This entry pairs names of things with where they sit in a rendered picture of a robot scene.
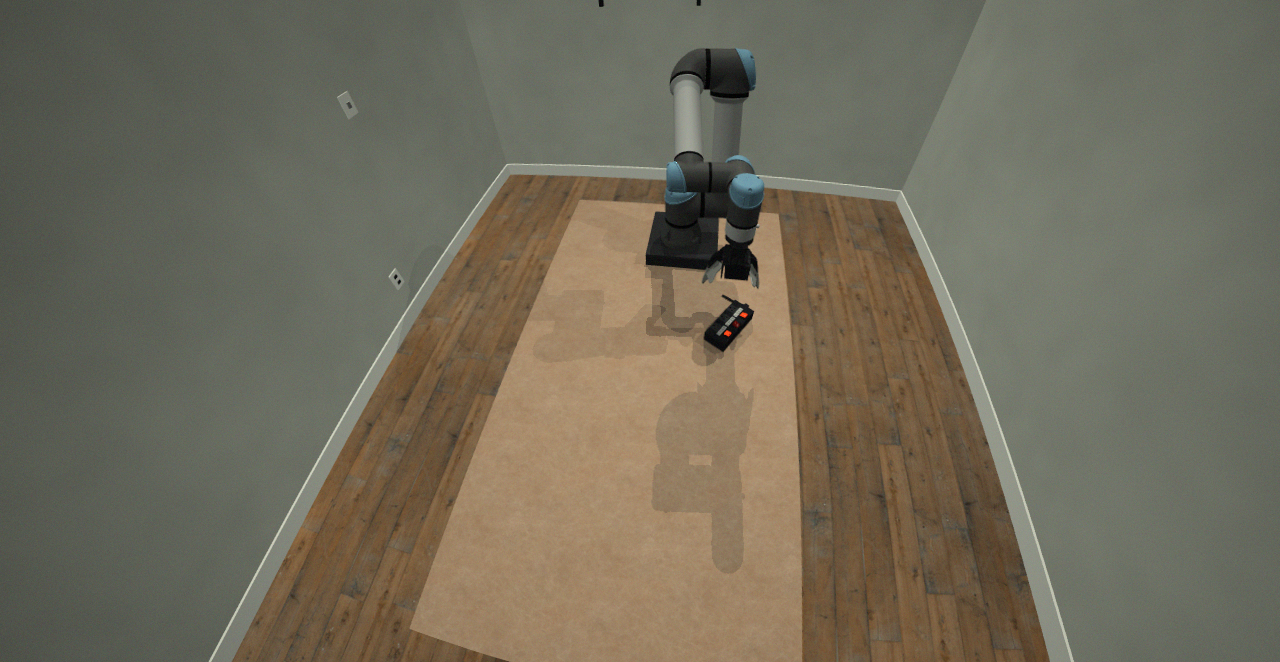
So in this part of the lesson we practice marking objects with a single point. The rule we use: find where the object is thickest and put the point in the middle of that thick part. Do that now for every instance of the black power strip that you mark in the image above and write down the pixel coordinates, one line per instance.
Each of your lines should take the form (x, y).
(728, 325)

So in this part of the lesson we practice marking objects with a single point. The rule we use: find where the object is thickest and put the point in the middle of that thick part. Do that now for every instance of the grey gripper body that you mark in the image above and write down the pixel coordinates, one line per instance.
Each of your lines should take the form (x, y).
(733, 269)

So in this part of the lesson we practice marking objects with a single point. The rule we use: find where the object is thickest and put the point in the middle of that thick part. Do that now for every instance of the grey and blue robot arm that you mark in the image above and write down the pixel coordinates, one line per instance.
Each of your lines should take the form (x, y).
(703, 187)

